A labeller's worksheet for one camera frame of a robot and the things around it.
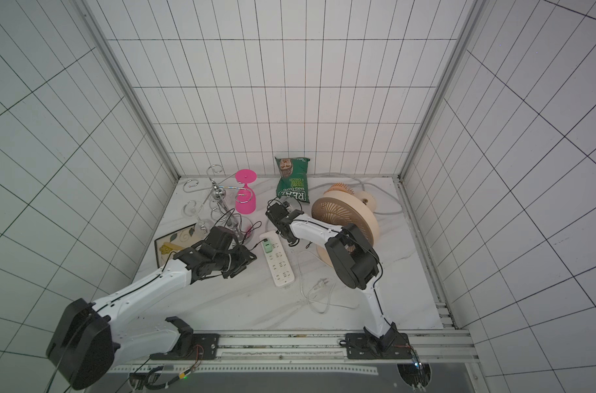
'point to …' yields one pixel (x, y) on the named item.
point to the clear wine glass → (190, 209)
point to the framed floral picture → (167, 246)
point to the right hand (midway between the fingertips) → (295, 228)
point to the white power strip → (282, 272)
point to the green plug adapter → (268, 246)
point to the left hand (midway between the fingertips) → (249, 265)
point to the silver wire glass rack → (216, 196)
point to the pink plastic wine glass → (246, 196)
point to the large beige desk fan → (340, 205)
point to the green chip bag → (294, 181)
